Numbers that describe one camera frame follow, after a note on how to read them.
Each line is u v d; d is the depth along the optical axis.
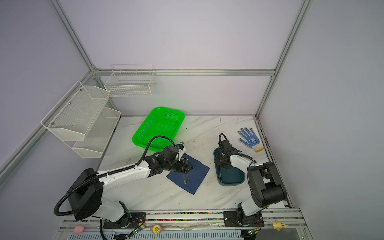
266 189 0.45
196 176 0.88
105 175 0.46
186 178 0.87
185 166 0.73
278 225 0.68
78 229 0.70
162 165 0.64
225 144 0.77
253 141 1.04
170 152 0.65
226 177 0.89
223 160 0.68
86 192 0.42
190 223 0.73
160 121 1.17
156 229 0.67
